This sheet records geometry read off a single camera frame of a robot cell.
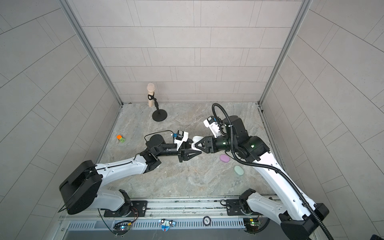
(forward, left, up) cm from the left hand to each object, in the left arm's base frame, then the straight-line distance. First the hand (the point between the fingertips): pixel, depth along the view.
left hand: (202, 152), depth 64 cm
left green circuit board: (-26, +36, -22) cm, 49 cm away
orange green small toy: (+19, +51, -22) cm, 59 cm away
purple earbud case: (+7, -14, -24) cm, 28 cm away
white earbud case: (+4, +3, +4) cm, 7 cm away
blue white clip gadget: (-25, +16, -21) cm, 36 cm away
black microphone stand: (+39, +30, -23) cm, 55 cm away
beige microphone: (+41, +31, +1) cm, 51 cm away
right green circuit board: (-24, -23, -24) cm, 41 cm away
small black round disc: (-23, -2, -23) cm, 33 cm away
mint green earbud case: (0, -21, -23) cm, 31 cm away
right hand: (0, +2, +4) cm, 4 cm away
